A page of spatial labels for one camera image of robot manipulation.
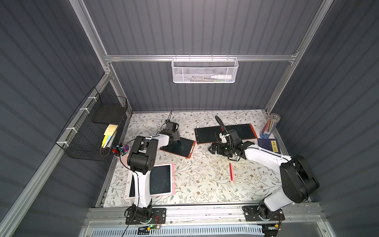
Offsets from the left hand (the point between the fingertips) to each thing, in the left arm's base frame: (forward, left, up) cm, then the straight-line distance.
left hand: (174, 135), depth 105 cm
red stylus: (-27, -36, -2) cm, 45 cm away
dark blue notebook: (-9, -66, +1) cm, 67 cm away
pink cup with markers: (-19, +28, +12) cm, 36 cm away
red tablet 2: (+6, -54, -4) cm, 54 cm away
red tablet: (-10, -7, -1) cm, 12 cm away
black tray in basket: (-5, +33, +27) cm, 43 cm away
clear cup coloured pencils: (-2, -63, +14) cm, 64 cm away
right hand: (-16, -27, +7) cm, 33 cm away
